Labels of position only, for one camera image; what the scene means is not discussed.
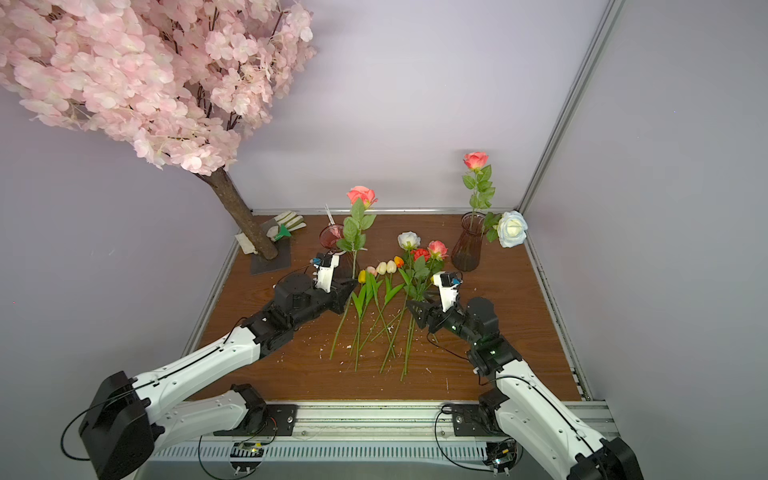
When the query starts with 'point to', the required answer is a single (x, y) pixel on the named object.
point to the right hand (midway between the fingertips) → (416, 294)
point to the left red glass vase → (330, 234)
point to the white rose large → (510, 227)
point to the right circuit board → (501, 455)
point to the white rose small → (409, 240)
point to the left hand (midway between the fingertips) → (360, 282)
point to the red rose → (421, 270)
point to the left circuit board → (246, 456)
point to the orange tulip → (399, 263)
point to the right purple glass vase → (467, 249)
